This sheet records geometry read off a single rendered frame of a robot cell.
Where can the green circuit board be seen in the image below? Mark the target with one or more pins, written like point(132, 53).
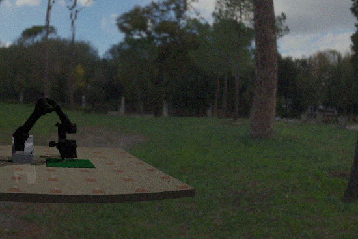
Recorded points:
point(83, 163)

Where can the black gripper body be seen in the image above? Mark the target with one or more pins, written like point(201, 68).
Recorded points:
point(52, 143)

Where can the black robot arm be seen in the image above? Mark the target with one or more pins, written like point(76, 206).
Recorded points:
point(22, 133)

